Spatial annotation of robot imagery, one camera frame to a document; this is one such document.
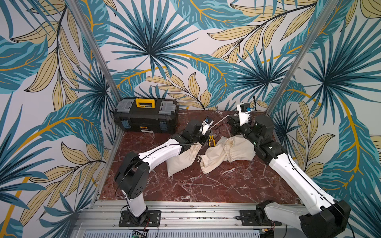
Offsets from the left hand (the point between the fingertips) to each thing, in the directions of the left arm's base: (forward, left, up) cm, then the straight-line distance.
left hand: (206, 132), depth 85 cm
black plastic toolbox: (+14, +39, -2) cm, 42 cm away
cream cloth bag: (-8, -16, -4) cm, 18 cm away
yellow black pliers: (+9, -5, -16) cm, 19 cm away
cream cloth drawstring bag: (-13, +13, -10) cm, 21 cm away
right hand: (-4, -4, +16) cm, 17 cm away
